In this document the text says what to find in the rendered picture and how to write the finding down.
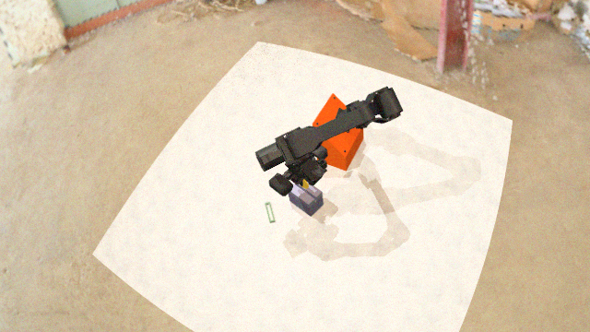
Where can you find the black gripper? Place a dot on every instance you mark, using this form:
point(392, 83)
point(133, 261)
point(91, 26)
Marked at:
point(282, 183)

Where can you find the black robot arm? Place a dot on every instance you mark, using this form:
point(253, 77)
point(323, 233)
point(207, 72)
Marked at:
point(299, 143)

